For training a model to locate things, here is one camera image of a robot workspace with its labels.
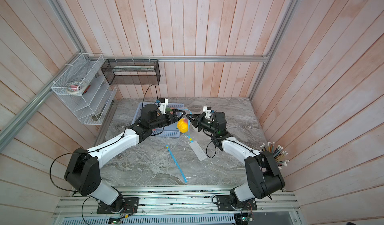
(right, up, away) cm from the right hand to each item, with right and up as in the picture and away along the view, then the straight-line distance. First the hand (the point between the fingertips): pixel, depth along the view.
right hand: (185, 115), depth 78 cm
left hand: (-2, -1, +1) cm, 2 cm away
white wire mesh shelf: (-50, +6, 0) cm, 50 cm away
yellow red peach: (-2, -5, -2) cm, 6 cm away
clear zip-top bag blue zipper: (+2, -10, +2) cm, 10 cm away
